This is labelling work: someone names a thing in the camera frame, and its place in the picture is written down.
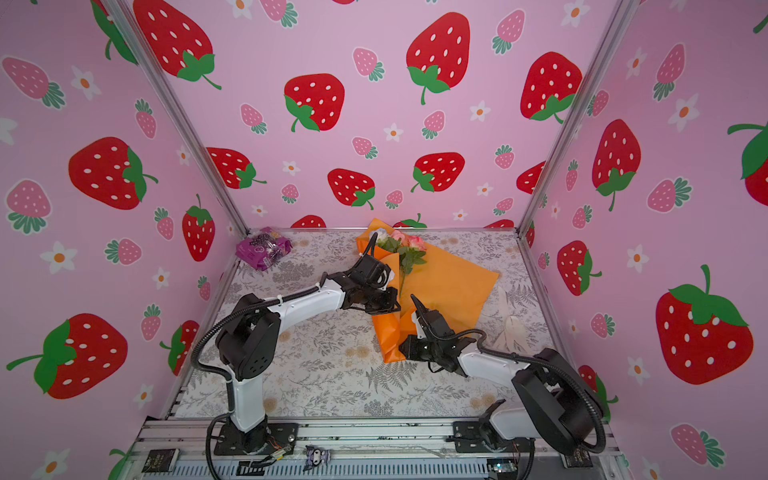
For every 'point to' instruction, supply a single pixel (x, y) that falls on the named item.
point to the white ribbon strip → (512, 338)
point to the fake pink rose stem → (411, 253)
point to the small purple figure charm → (316, 456)
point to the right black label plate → (580, 459)
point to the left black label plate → (161, 460)
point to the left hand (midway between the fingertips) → (405, 307)
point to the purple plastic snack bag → (262, 249)
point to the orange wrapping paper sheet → (443, 282)
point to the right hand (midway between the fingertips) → (398, 347)
